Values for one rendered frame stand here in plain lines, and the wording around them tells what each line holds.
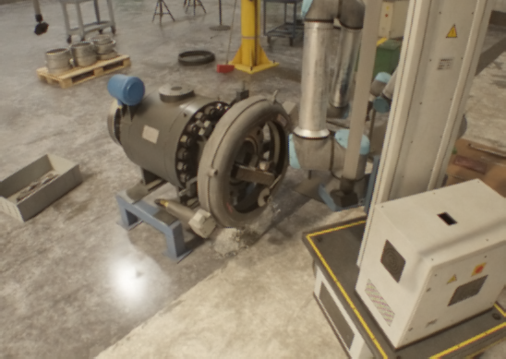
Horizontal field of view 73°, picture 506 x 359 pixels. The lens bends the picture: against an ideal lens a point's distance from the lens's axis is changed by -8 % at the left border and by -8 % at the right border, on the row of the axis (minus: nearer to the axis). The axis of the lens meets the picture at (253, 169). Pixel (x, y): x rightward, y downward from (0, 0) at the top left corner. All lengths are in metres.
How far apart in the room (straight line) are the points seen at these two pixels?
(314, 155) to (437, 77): 0.56
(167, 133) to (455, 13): 1.49
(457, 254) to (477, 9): 0.85
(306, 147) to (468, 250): 0.72
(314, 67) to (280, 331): 1.31
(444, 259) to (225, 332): 1.18
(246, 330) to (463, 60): 1.59
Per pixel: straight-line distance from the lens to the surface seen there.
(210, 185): 1.81
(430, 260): 1.32
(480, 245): 1.47
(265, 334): 2.04
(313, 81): 1.50
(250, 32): 5.56
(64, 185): 3.21
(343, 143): 1.56
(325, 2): 1.48
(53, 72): 5.89
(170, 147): 2.09
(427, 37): 1.40
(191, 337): 2.05
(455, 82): 1.58
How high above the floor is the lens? 1.72
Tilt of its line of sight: 33 degrees down
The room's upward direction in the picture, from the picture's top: straight up
